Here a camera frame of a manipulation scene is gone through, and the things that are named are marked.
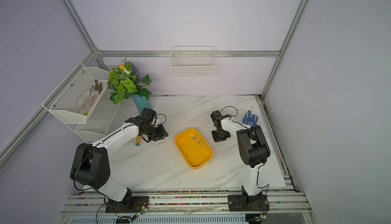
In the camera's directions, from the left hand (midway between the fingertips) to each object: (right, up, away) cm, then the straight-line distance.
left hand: (167, 135), depth 89 cm
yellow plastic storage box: (+15, -9, +4) cm, 18 cm away
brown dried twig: (-37, +27, -7) cm, 46 cm away
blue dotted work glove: (+55, +8, +13) cm, 57 cm away
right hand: (+34, -5, +8) cm, 35 cm away
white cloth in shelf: (-40, +20, -11) cm, 46 cm away
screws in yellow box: (+16, -3, +9) cm, 19 cm away
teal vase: (-21, +20, +14) cm, 32 cm away
